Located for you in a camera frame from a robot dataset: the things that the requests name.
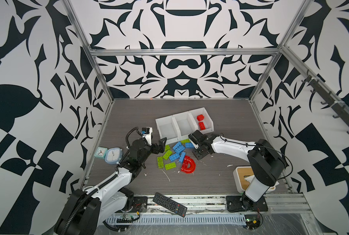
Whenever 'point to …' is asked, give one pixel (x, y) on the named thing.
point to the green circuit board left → (128, 219)
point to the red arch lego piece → (188, 165)
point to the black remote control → (170, 204)
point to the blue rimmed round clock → (113, 155)
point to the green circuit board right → (252, 222)
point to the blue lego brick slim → (182, 156)
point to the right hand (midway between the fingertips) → (198, 152)
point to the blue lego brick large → (179, 148)
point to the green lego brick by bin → (185, 141)
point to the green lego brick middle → (167, 154)
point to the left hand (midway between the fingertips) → (159, 134)
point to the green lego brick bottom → (170, 166)
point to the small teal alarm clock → (101, 152)
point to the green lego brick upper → (167, 147)
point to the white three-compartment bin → (174, 128)
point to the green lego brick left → (160, 162)
